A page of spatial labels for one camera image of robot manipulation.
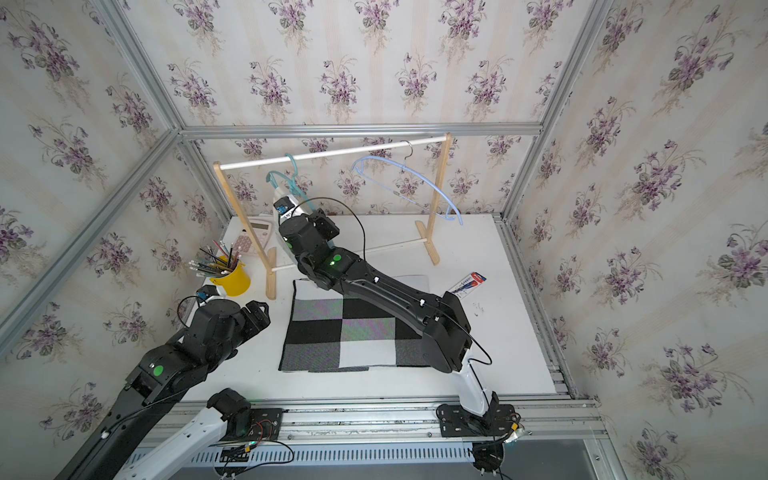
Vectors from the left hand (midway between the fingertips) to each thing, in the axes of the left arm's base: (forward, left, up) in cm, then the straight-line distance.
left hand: (264, 316), depth 71 cm
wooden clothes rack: (+40, -46, -18) cm, 64 cm away
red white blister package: (+20, -57, -18) cm, 63 cm away
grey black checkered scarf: (+4, -12, -19) cm, 23 cm away
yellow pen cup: (+22, +22, -10) cm, 33 cm away
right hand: (+22, -13, +13) cm, 29 cm away
